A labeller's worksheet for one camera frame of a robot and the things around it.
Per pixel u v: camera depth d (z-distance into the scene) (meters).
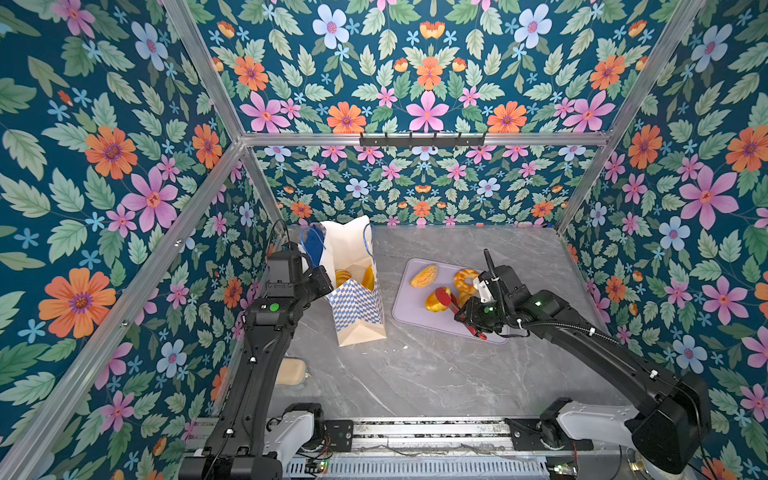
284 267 0.54
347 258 0.96
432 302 0.88
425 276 0.99
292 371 0.82
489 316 0.65
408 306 0.99
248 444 0.38
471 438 0.75
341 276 1.01
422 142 0.93
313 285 0.66
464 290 0.98
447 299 0.86
